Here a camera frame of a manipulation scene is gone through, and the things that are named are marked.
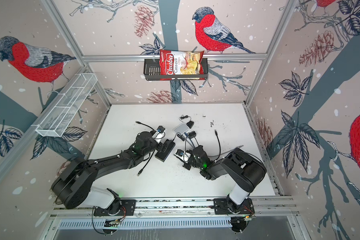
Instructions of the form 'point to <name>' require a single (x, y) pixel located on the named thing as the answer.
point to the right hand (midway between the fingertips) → (177, 157)
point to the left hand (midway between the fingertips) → (165, 135)
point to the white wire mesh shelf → (53, 124)
